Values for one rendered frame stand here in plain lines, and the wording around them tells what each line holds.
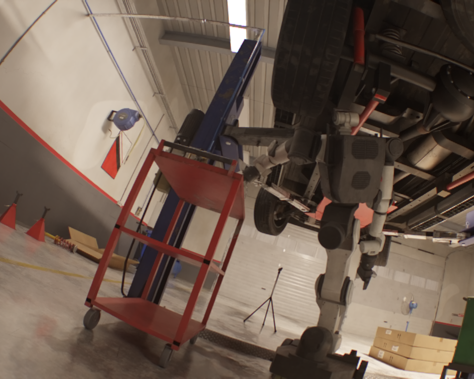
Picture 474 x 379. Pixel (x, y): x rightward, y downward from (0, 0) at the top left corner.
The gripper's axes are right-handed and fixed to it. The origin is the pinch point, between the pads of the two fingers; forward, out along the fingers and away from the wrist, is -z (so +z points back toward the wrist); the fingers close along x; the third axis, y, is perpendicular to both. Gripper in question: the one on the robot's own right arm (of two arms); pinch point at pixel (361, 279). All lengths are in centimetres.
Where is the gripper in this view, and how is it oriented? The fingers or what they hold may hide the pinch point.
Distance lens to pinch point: 174.2
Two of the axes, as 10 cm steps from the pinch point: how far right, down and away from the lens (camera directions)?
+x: -0.4, -3.7, 9.3
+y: -10.0, 0.0, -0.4
